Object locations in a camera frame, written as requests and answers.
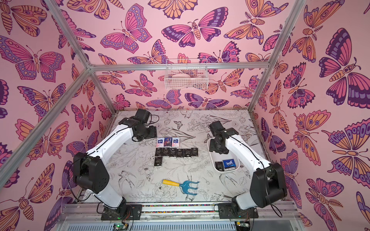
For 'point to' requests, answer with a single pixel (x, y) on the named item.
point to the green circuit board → (120, 226)
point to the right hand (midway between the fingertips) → (213, 149)
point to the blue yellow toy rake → (184, 186)
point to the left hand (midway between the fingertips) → (154, 133)
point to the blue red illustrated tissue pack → (167, 141)
